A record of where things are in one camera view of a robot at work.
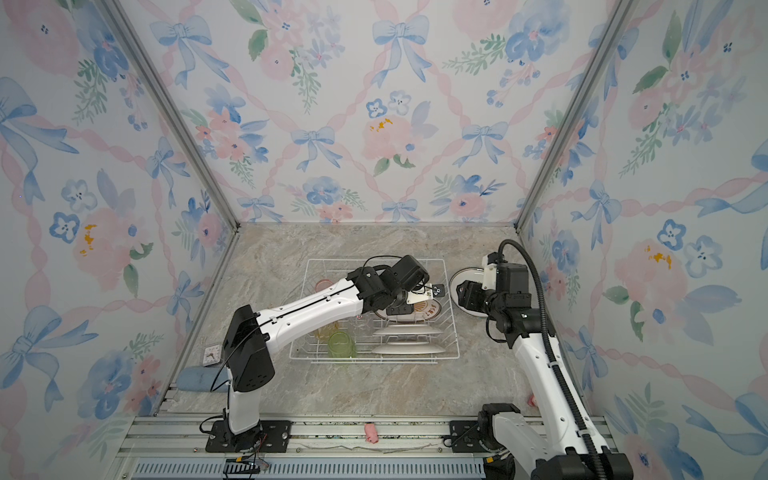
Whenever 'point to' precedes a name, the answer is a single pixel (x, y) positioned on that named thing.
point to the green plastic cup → (341, 345)
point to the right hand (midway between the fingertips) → (468, 287)
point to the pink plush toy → (531, 400)
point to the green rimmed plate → (454, 298)
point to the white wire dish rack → (429, 334)
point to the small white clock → (212, 354)
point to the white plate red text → (474, 274)
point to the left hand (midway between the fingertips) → (407, 286)
